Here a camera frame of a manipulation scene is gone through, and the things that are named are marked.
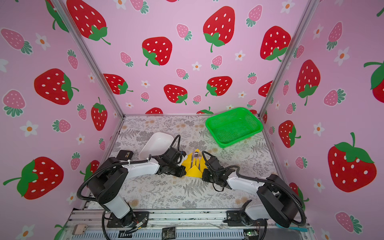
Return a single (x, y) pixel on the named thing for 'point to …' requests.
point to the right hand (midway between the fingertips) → (201, 175)
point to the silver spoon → (196, 154)
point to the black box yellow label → (124, 155)
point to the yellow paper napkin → (195, 164)
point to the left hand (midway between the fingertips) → (186, 173)
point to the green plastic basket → (231, 127)
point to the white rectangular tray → (156, 145)
